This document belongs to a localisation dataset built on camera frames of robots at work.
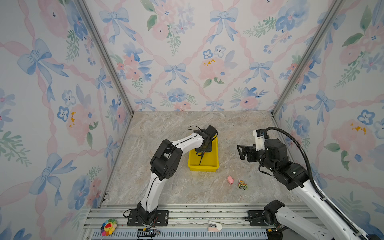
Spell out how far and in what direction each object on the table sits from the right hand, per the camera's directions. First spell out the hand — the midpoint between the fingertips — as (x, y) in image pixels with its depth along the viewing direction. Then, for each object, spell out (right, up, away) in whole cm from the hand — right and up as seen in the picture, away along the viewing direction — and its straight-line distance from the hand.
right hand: (245, 145), depth 73 cm
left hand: (-17, -5, +24) cm, 30 cm away
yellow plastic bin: (-17, -12, +19) cm, 28 cm away
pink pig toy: (-5, -21, +11) cm, 24 cm away
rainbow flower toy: (-65, -38, -3) cm, 76 cm away
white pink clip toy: (-16, -38, -3) cm, 41 cm away
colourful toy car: (+1, -23, +9) cm, 25 cm away
